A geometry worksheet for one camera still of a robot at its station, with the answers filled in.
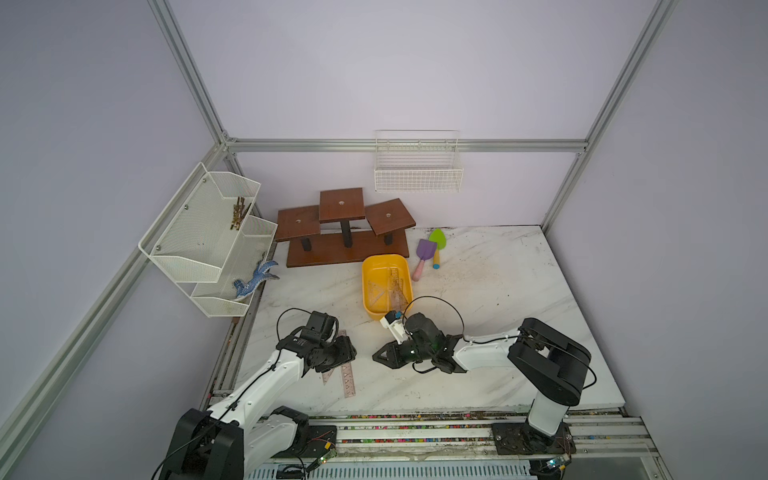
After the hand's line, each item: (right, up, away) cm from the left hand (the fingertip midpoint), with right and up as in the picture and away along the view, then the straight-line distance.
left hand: (348, 357), depth 85 cm
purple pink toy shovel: (+26, +32, +30) cm, 50 cm away
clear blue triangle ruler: (+7, +17, +18) cm, 26 cm away
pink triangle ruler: (-6, -5, -1) cm, 8 cm away
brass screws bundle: (-30, +42, -3) cm, 52 cm away
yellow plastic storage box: (+11, +19, +19) cm, 29 cm away
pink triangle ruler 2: (+14, +15, +15) cm, 26 cm away
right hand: (+9, 0, -1) cm, 9 cm away
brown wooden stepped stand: (-6, +39, +22) cm, 45 cm away
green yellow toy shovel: (+31, +38, +34) cm, 59 cm away
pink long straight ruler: (0, -5, -1) cm, 5 cm away
